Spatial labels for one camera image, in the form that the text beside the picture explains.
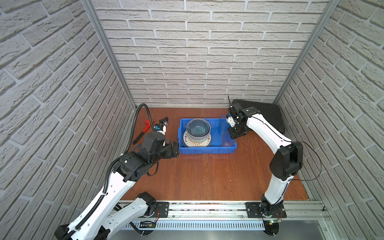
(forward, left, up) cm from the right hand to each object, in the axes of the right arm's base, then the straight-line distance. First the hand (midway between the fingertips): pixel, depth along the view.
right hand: (235, 134), depth 86 cm
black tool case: (+24, -37, -9) cm, 45 cm away
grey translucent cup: (+10, +5, -5) cm, 12 cm away
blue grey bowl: (+10, +21, -4) cm, 24 cm away
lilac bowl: (+1, +22, -2) cm, 22 cm away
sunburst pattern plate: (+2, +23, -11) cm, 26 cm away
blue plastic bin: (+1, +10, -14) cm, 18 cm away
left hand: (-10, +36, +13) cm, 39 cm away
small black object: (+25, +45, -13) cm, 53 cm away
